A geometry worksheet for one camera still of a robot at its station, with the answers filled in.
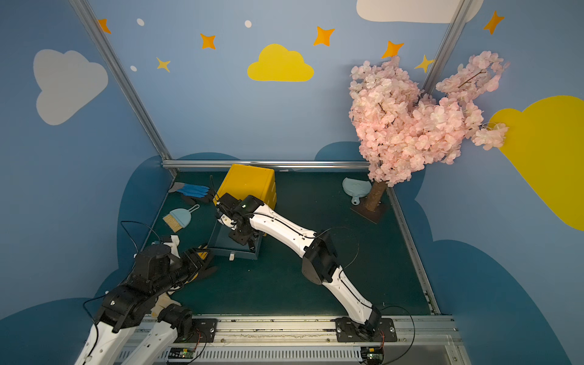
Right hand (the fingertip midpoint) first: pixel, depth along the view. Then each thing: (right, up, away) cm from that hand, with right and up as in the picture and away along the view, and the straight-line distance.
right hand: (246, 231), depth 86 cm
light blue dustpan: (+51, +17, +31) cm, 62 cm away
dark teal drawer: (-10, -5, +2) cm, 12 cm away
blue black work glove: (-31, +14, +23) cm, 41 cm away
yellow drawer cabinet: (-2, +20, +3) cm, 20 cm away
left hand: (-9, -4, -15) cm, 17 cm away
